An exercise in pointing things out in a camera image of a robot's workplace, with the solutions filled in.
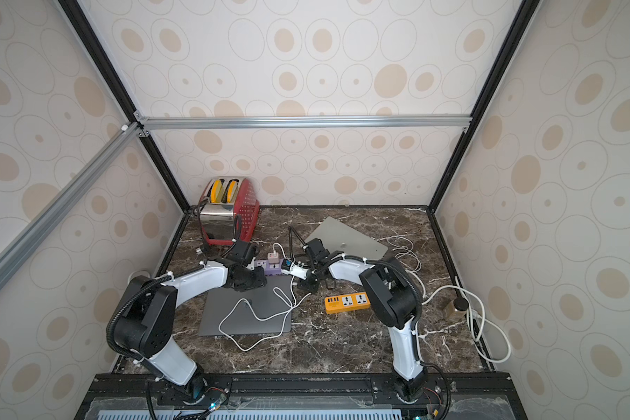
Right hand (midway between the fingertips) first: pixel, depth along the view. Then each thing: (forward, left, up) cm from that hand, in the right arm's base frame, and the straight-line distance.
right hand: (299, 287), depth 95 cm
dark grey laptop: (-11, +10, +3) cm, 15 cm away
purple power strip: (+6, +11, +3) cm, 13 cm away
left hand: (0, +11, +4) cm, 12 cm away
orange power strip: (-7, -18, +3) cm, 19 cm away
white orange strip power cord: (-8, -62, -1) cm, 62 cm away
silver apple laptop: (+23, -16, -1) cm, 28 cm away
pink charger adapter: (+7, +10, +8) cm, 14 cm away
